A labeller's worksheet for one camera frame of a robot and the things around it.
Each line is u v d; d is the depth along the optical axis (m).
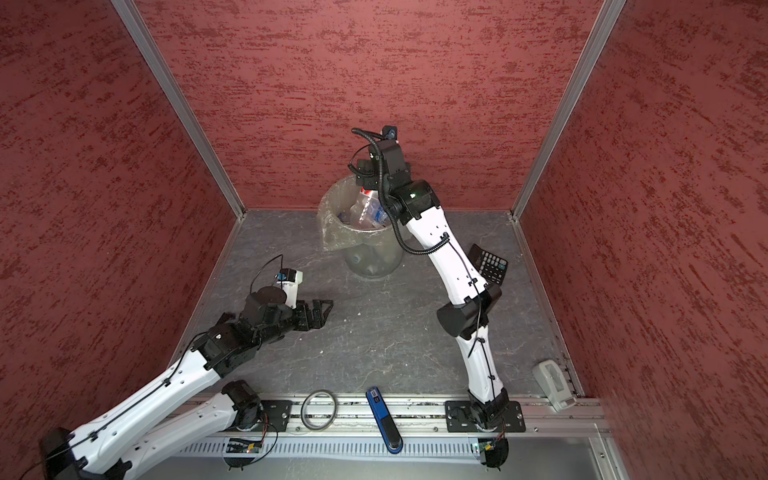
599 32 0.74
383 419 0.70
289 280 0.66
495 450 0.71
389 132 0.62
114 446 0.41
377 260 0.92
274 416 0.74
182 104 0.88
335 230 0.81
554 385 0.77
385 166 0.53
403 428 0.73
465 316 0.49
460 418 0.74
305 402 0.76
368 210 0.86
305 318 0.65
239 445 0.73
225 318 0.90
